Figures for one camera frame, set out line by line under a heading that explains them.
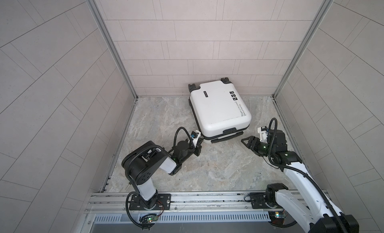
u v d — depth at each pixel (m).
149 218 0.65
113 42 0.87
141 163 0.47
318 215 0.40
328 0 0.71
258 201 0.71
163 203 0.71
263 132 0.73
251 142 0.70
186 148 0.67
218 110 0.83
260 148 0.69
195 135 0.74
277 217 0.68
